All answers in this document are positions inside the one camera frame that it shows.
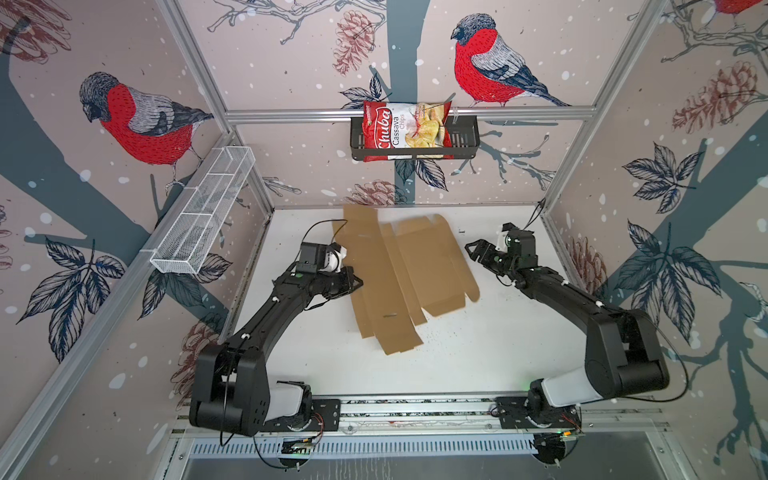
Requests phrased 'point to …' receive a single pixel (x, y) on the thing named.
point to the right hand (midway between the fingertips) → (470, 248)
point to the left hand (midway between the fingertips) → (366, 276)
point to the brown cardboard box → (406, 268)
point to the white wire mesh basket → (188, 242)
